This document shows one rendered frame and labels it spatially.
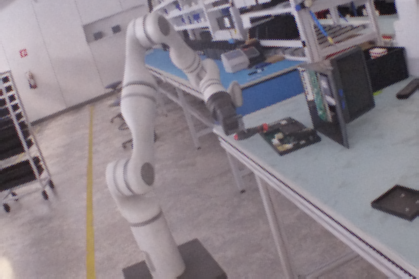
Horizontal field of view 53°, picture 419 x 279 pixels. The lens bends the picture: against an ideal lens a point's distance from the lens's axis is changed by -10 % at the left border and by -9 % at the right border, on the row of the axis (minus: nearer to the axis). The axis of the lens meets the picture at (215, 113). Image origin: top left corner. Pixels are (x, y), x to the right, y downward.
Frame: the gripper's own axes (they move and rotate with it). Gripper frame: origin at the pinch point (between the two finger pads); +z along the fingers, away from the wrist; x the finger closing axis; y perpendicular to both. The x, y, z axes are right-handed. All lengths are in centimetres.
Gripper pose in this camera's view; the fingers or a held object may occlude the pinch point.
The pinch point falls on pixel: (247, 135)
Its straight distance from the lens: 124.9
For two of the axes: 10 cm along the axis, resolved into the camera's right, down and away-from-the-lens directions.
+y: -9.4, 3.3, -1.1
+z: 2.9, 5.7, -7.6
